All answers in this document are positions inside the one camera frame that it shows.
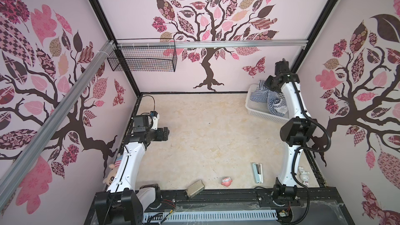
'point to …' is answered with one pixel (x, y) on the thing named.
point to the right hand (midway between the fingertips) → (270, 81)
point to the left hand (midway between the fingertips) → (161, 134)
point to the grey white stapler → (258, 172)
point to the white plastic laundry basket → (261, 108)
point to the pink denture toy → (226, 182)
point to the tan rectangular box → (195, 189)
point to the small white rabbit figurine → (304, 176)
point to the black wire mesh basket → (144, 54)
